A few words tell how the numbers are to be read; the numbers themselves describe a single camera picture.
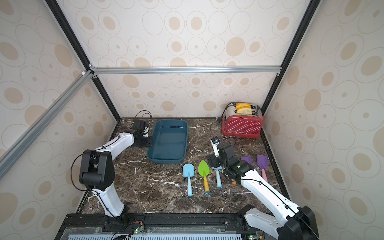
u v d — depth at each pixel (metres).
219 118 1.16
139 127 0.76
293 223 0.39
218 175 0.88
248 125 0.99
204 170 0.92
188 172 0.90
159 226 0.73
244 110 0.97
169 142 1.09
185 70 0.92
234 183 0.84
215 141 0.69
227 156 0.58
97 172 0.49
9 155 0.51
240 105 1.00
